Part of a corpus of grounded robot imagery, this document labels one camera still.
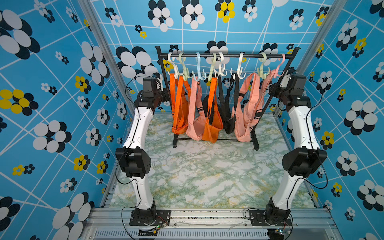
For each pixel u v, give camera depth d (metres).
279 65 0.69
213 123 1.05
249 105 0.81
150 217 0.67
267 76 0.73
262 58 0.65
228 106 1.05
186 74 0.74
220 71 0.75
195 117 1.08
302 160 0.51
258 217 0.73
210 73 0.72
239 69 0.72
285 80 0.72
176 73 0.75
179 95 0.79
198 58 0.66
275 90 0.74
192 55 0.65
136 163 0.51
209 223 0.72
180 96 0.78
